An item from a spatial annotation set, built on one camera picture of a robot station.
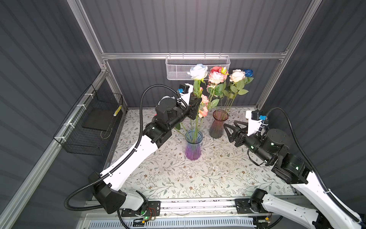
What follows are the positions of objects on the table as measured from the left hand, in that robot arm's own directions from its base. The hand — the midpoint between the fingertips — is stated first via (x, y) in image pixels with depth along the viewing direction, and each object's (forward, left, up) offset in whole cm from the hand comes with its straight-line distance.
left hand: (200, 97), depth 62 cm
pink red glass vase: (+13, -17, -28) cm, 35 cm away
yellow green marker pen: (+12, +45, -18) cm, 50 cm away
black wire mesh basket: (-1, +57, -17) cm, 60 cm away
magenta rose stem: (-6, +10, -14) cm, 18 cm away
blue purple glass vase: (-5, +2, -25) cm, 25 cm away
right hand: (-13, -12, -4) cm, 18 cm away
